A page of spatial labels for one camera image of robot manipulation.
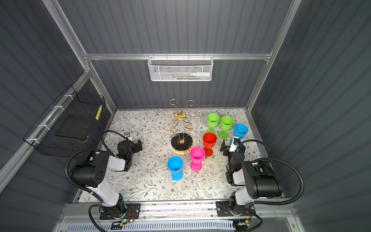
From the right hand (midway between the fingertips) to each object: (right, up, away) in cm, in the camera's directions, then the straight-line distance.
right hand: (234, 141), depth 87 cm
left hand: (-66, -1, +9) cm, 66 cm away
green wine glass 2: (-2, +11, +11) cm, 16 cm away
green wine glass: (-12, +12, +7) cm, 19 cm away
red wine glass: (-14, 0, +4) cm, 15 cm away
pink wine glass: (-23, -7, -3) cm, 24 cm away
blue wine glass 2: (+5, +6, +4) cm, 9 cm away
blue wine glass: (-35, -13, -7) cm, 38 cm away
